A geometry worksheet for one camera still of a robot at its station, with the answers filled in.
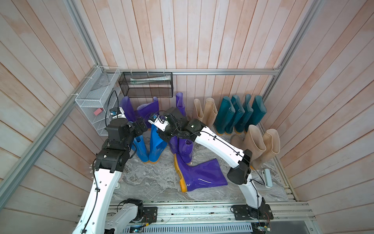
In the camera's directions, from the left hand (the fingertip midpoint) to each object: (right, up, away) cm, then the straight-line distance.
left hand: (135, 123), depth 68 cm
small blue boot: (0, -12, +6) cm, 13 cm away
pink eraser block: (-25, +7, +13) cm, 29 cm away
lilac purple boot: (+18, -10, +12) cm, 24 cm away
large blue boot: (+10, -11, +4) cm, 16 cm away
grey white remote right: (+72, -32, +15) cm, 80 cm away
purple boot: (-12, +12, +21) cm, 27 cm away
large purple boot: (+37, -31, +20) cm, 53 cm away
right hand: (+9, -4, +7) cm, 12 cm away
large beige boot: (+67, -9, +4) cm, 68 cm away
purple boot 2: (0, +8, +21) cm, 23 cm away
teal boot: (+62, +9, +18) cm, 65 cm away
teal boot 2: (+69, +8, +19) cm, 72 cm away
